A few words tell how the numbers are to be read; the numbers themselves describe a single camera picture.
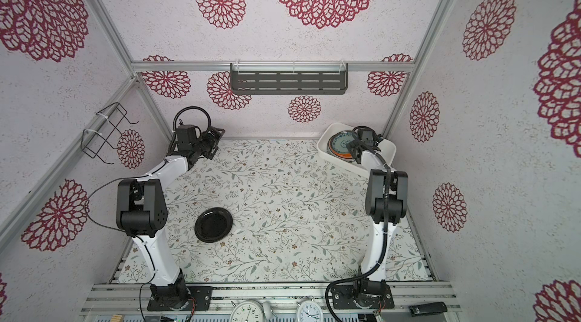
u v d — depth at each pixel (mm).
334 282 683
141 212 529
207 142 869
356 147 880
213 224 880
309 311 687
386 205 510
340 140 1123
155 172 593
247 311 686
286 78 928
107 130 793
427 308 699
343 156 1058
